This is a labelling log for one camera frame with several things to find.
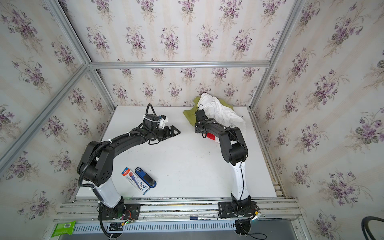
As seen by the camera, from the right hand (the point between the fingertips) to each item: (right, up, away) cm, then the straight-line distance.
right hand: (199, 129), depth 104 cm
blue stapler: (-29, -27, -23) cm, 46 cm away
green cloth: (-7, +13, +10) cm, 18 cm away
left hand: (-15, -1, -14) cm, 21 cm away
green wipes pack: (-65, -44, -36) cm, 86 cm away
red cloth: (+8, -4, -3) cm, 9 cm away
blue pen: (-3, -42, -33) cm, 53 cm away
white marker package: (-32, -31, -25) cm, 51 cm away
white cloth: (+11, +15, 0) cm, 18 cm away
